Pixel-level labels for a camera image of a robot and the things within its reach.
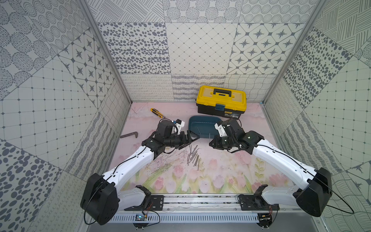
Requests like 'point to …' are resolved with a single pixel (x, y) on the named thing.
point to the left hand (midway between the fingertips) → (196, 136)
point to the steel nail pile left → (189, 155)
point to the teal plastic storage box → (203, 125)
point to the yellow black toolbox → (226, 102)
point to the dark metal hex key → (135, 133)
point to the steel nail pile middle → (193, 153)
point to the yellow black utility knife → (158, 113)
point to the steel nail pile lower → (198, 167)
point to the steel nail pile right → (196, 161)
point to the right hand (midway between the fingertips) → (210, 145)
